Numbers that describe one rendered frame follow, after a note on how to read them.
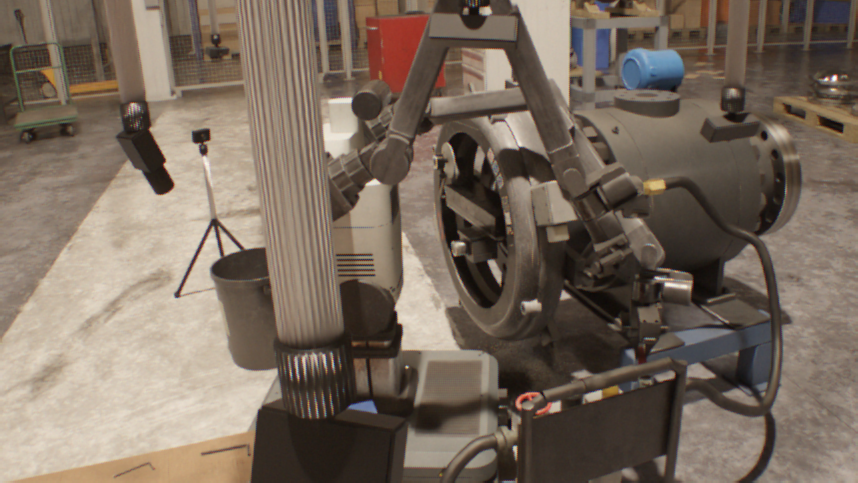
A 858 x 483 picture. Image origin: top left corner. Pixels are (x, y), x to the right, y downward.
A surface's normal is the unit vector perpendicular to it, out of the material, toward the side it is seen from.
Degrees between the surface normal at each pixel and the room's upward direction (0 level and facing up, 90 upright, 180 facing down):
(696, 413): 0
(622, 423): 90
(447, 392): 0
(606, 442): 90
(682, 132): 34
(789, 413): 0
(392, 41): 90
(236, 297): 93
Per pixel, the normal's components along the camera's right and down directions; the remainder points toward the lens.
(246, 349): -0.28, 0.40
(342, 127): -0.07, 0.36
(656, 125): 0.12, -0.69
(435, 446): -0.04, -0.94
